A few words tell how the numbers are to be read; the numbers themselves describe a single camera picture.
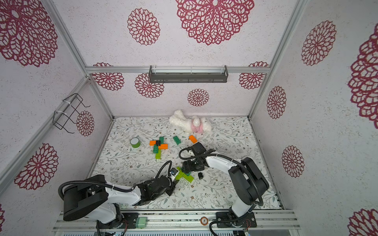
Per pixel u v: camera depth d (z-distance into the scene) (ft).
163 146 3.26
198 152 2.38
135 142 3.25
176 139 3.46
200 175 2.88
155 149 3.21
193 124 3.33
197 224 2.40
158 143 3.30
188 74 3.04
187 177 2.87
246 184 1.50
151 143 3.32
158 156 3.19
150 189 2.17
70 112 2.61
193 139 3.47
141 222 2.35
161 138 3.47
